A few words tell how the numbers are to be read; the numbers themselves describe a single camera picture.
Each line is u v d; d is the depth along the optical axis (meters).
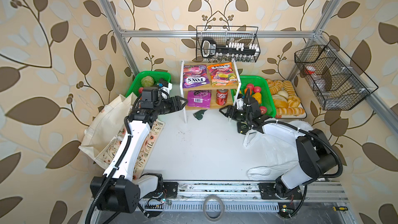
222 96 0.81
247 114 0.71
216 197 0.75
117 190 0.38
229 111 0.78
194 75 0.76
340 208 0.69
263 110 0.99
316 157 0.45
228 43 0.81
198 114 1.02
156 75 1.16
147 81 1.11
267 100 1.02
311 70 0.81
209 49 0.85
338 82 0.72
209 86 0.74
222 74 0.75
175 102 0.66
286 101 1.05
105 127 0.79
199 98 0.83
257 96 1.05
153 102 0.58
